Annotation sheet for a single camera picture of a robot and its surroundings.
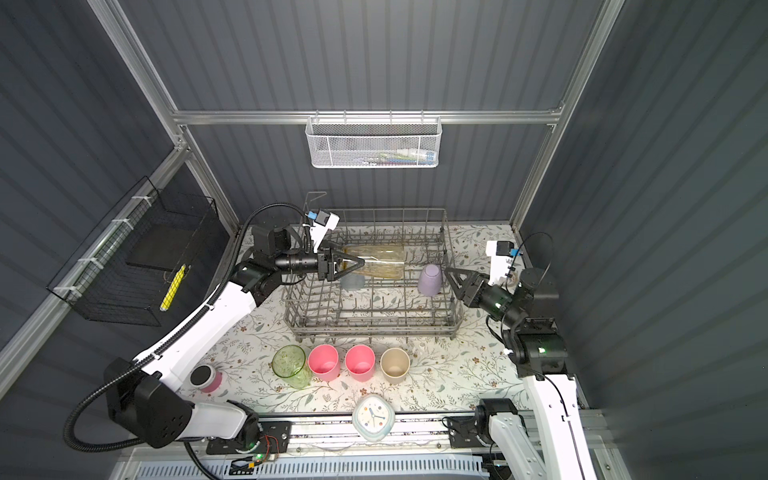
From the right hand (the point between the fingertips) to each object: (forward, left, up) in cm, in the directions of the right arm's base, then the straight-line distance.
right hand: (453, 276), depth 64 cm
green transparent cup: (-11, +40, -23) cm, 48 cm away
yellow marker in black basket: (0, +65, -4) cm, 65 cm away
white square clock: (-22, +19, -30) cm, 42 cm away
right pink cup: (-8, +23, -31) cm, 39 cm away
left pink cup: (-8, +33, -31) cm, 46 cm away
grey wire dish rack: (+18, +11, -34) cm, 40 cm away
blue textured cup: (+19, +28, -29) cm, 44 cm away
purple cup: (+13, +2, -21) cm, 25 cm away
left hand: (+5, +21, 0) cm, 21 cm away
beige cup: (-8, +13, -32) cm, 36 cm away
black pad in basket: (+12, +72, -2) cm, 73 cm away
